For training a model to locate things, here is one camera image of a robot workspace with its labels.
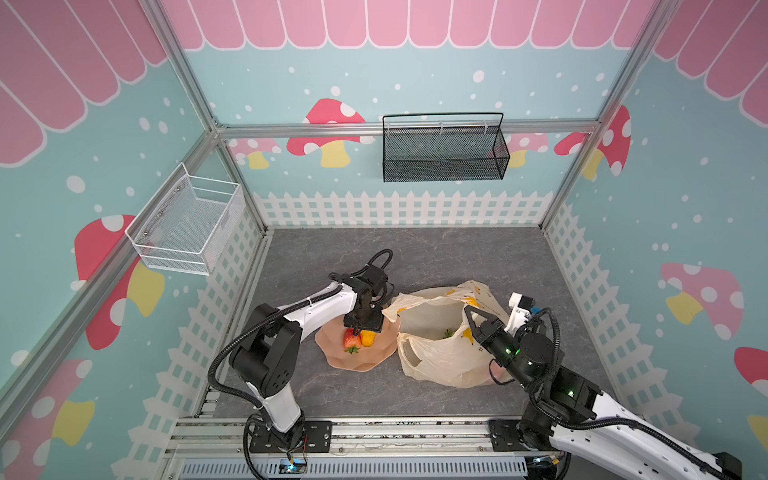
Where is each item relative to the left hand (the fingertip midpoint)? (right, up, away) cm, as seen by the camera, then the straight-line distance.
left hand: (368, 330), depth 89 cm
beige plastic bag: (+17, +3, -21) cm, 27 cm away
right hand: (+23, +10, -21) cm, 33 cm away
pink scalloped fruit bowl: (-11, -3, -1) cm, 11 cm away
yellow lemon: (0, -2, -1) cm, 2 cm away
